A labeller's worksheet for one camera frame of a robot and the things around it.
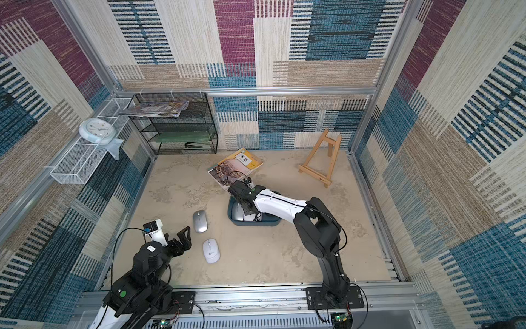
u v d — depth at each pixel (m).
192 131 1.09
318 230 0.50
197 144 1.11
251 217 0.90
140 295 0.53
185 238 0.70
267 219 0.95
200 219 0.92
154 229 0.65
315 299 0.73
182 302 0.73
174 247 0.67
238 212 0.95
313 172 1.05
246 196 0.70
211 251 0.83
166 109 0.87
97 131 0.74
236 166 1.13
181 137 0.99
